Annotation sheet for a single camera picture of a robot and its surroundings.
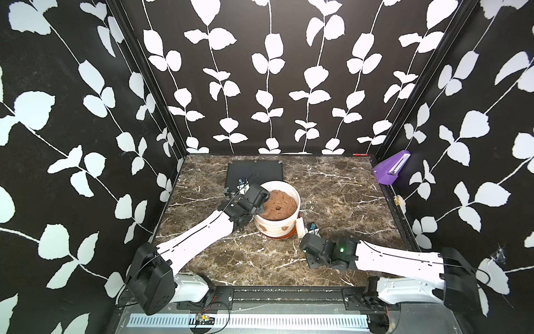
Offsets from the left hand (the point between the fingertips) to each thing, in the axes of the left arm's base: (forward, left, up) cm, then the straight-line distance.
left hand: (257, 199), depth 83 cm
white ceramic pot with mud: (-4, -9, -5) cm, 11 cm away
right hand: (-20, -18, -9) cm, 28 cm away
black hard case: (+24, +2, -12) cm, 27 cm away
